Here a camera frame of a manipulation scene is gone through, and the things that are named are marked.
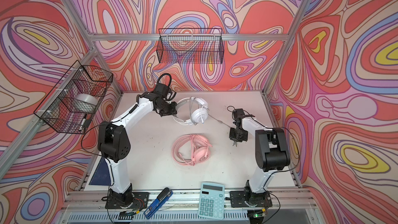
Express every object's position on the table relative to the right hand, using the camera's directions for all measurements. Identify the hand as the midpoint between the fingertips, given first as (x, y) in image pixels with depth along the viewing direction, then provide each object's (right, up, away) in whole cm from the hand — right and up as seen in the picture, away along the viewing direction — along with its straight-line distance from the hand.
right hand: (236, 142), depth 93 cm
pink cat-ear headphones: (-27, -2, -9) cm, 29 cm away
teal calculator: (-17, -23, -21) cm, 35 cm away
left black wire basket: (-83, +23, -21) cm, 88 cm away
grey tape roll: (-77, +26, -19) cm, 84 cm away
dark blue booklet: (-74, -15, -13) cm, 77 cm away
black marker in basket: (-78, +15, -20) cm, 82 cm away
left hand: (-35, +20, -1) cm, 40 cm away
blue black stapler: (-39, -19, -22) cm, 49 cm away
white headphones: (-23, +19, -14) cm, 33 cm away
